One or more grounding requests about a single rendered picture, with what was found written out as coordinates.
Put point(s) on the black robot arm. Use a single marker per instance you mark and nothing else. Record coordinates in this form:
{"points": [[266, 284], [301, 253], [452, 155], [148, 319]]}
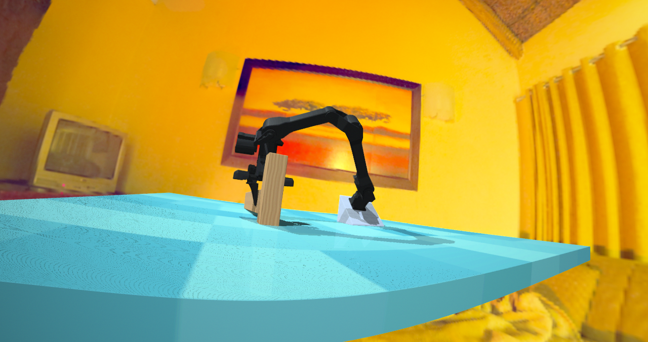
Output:
{"points": [[275, 128]]}

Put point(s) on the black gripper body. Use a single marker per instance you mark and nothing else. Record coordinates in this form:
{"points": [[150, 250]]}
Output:
{"points": [[253, 178]]}

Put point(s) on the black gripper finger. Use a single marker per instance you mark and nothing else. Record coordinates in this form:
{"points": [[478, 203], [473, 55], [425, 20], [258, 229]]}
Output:
{"points": [[254, 189]]}

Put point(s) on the light wooden post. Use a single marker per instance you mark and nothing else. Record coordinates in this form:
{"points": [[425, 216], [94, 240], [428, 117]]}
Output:
{"points": [[272, 189]]}

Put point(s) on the wooden plank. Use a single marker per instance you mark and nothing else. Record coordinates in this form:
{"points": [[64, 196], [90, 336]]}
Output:
{"points": [[249, 202]]}

